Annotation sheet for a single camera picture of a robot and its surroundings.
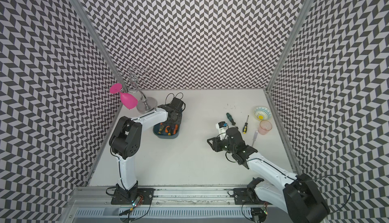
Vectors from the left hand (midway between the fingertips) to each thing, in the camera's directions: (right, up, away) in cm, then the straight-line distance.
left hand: (175, 120), depth 98 cm
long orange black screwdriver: (+2, -5, -5) cm, 7 cm away
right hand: (+22, -11, -16) cm, 30 cm away
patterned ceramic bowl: (+59, +4, +4) cm, 59 cm away
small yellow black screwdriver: (+46, -4, -3) cm, 46 cm away
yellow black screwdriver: (-8, -6, -5) cm, 11 cm away
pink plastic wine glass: (-28, +13, -5) cm, 32 cm away
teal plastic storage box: (-4, -5, -5) cm, 8 cm away
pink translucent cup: (+56, -4, -7) cm, 57 cm away
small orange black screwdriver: (-5, -6, -5) cm, 9 cm away
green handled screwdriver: (+37, +1, +3) cm, 37 cm away
